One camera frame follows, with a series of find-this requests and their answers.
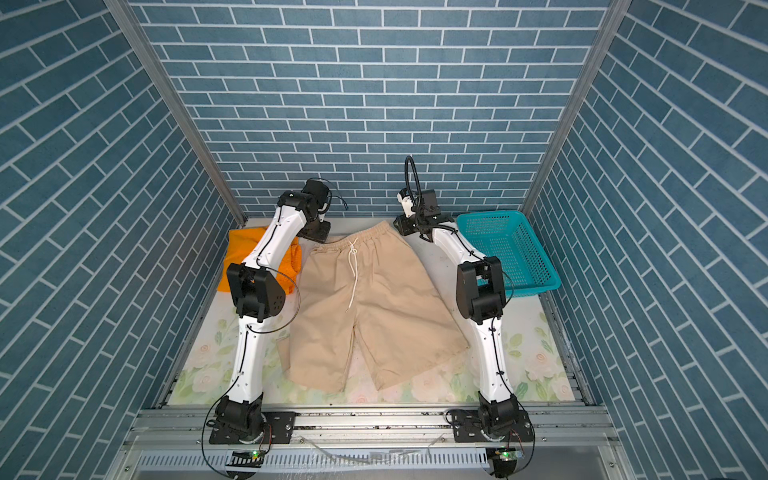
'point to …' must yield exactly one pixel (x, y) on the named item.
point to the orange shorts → (240, 245)
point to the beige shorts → (367, 286)
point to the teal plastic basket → (508, 235)
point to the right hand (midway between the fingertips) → (399, 217)
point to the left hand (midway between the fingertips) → (315, 234)
